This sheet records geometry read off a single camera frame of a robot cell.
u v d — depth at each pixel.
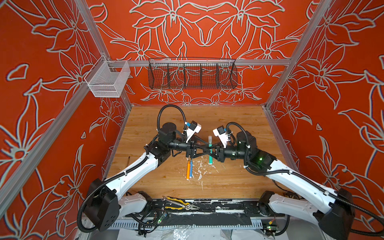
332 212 0.38
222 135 0.61
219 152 0.59
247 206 0.73
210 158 0.65
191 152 0.59
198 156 0.60
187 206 0.73
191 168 0.86
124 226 0.70
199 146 0.59
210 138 0.64
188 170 0.85
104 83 0.87
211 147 0.64
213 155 0.63
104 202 0.39
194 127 0.59
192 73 0.98
